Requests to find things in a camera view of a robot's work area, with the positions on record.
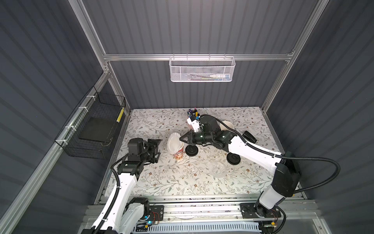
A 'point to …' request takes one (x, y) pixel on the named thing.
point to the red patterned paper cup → (179, 155)
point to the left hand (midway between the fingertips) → (163, 144)
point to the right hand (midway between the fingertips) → (181, 138)
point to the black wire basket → (89, 131)
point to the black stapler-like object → (249, 137)
